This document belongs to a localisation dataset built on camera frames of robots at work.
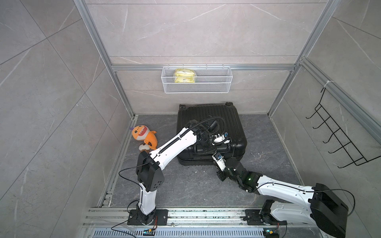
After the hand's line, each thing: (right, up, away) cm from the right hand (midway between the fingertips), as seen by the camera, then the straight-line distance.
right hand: (215, 164), depth 83 cm
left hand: (-1, +12, -3) cm, 12 cm away
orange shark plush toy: (-48, +17, +16) cm, 53 cm away
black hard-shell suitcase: (+9, +25, +3) cm, 27 cm away
